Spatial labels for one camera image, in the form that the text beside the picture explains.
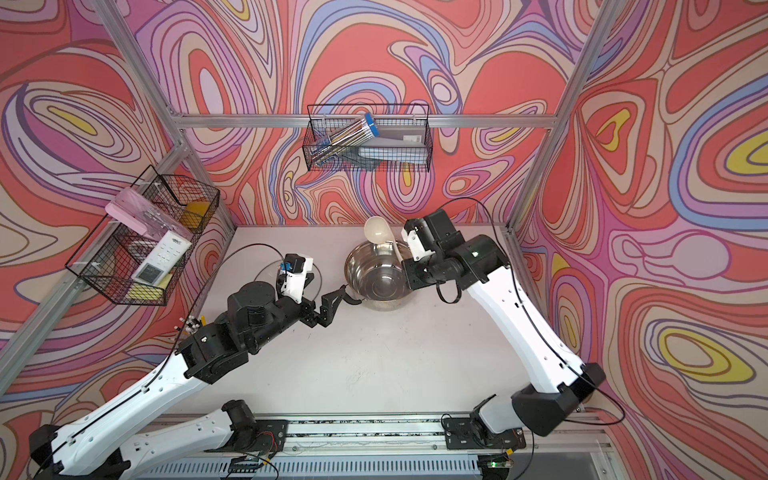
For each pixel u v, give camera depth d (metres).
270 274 1.08
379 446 0.74
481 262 0.44
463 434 0.73
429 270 0.55
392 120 0.88
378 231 0.82
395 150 0.88
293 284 0.55
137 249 0.69
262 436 0.73
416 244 0.61
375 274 1.04
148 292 0.73
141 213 0.71
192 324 0.75
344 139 0.79
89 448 0.39
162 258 0.69
